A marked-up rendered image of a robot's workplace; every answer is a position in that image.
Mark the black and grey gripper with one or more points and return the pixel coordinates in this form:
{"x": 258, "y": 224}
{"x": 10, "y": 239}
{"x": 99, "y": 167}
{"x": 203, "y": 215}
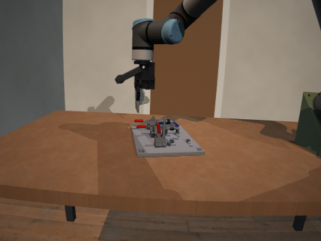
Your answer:
{"x": 143, "y": 80}

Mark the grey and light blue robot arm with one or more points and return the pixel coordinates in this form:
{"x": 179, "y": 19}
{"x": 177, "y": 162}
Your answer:
{"x": 146, "y": 32}

